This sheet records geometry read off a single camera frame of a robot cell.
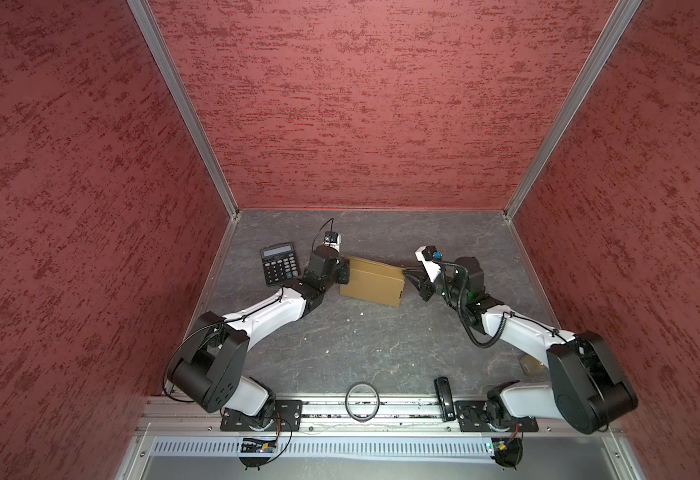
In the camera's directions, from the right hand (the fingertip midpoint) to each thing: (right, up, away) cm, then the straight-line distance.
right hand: (403, 275), depth 84 cm
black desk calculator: (-41, +2, +18) cm, 45 cm away
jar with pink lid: (+36, -25, -3) cm, 44 cm away
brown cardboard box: (-8, -2, 0) cm, 8 cm away
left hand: (-17, +2, +5) cm, 18 cm away
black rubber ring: (-8, -34, -9) cm, 36 cm away
